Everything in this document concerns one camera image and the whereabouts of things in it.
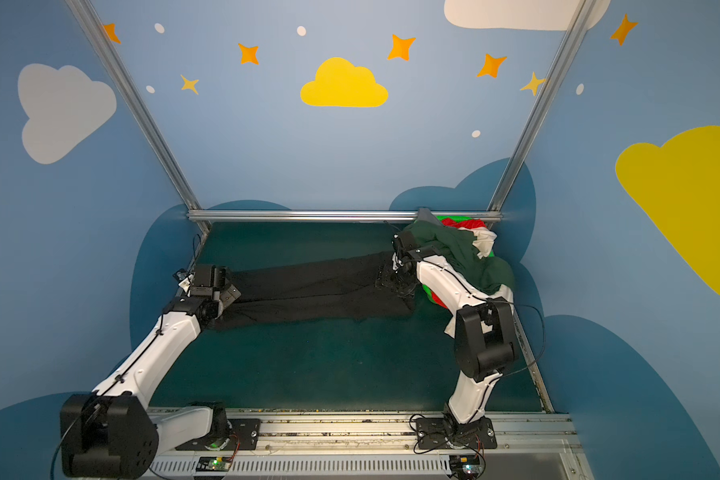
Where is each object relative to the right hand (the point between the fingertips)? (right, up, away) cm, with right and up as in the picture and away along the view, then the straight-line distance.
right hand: (386, 285), depth 91 cm
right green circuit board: (+18, -42, -19) cm, 50 cm away
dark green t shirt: (+26, +11, +12) cm, 31 cm away
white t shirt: (+36, +14, +14) cm, 41 cm away
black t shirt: (-18, -3, +12) cm, 22 cm away
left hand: (-48, -3, -6) cm, 49 cm away
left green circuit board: (-44, -41, -20) cm, 63 cm away
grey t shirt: (+16, +25, +22) cm, 37 cm away
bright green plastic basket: (+6, +2, -27) cm, 28 cm away
